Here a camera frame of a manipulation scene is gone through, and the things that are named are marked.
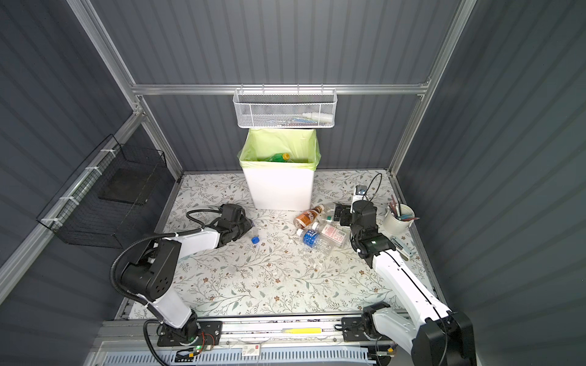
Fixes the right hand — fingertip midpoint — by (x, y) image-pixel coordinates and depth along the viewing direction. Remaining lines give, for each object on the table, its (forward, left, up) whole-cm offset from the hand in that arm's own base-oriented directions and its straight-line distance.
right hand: (355, 205), depth 81 cm
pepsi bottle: (-3, +39, -17) cm, 43 cm away
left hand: (+4, +42, -16) cm, 45 cm away
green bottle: (+28, +29, -2) cm, 41 cm away
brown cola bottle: (+5, +18, -16) cm, 24 cm away
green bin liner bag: (+31, +28, +2) cm, 42 cm away
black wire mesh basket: (-6, +84, +10) cm, 85 cm away
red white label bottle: (-2, +7, -17) cm, 19 cm away
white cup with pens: (+3, -20, -13) cm, 25 cm away
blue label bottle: (-6, +15, -15) cm, 22 cm away
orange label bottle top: (+12, +7, -19) cm, 23 cm away
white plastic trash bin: (+13, +28, -6) cm, 32 cm away
